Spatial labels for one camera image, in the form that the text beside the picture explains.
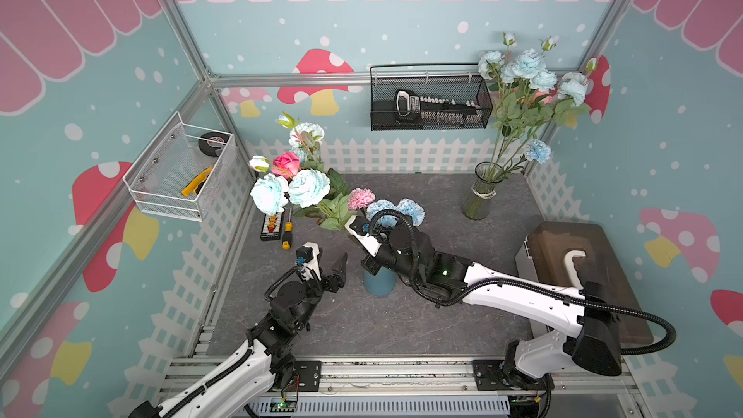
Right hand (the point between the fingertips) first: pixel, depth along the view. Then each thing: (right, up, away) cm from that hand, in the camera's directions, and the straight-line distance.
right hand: (352, 235), depth 68 cm
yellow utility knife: (-40, +13, +4) cm, 42 cm away
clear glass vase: (+41, +6, +35) cm, 54 cm away
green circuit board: (-18, -43, +4) cm, 47 cm away
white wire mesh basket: (-46, +15, +6) cm, 49 cm away
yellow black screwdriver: (-26, -3, +34) cm, 43 cm away
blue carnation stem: (+14, +7, -3) cm, 16 cm away
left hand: (-5, -7, +10) cm, 13 cm away
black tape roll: (-41, +24, +13) cm, 49 cm away
